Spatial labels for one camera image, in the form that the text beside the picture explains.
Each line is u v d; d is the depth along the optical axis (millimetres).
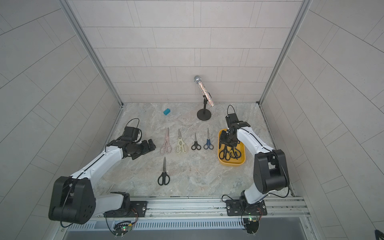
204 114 1090
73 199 395
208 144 939
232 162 847
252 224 657
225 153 889
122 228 656
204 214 708
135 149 708
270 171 444
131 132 671
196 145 937
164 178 807
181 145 928
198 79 916
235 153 886
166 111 1112
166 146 930
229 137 734
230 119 709
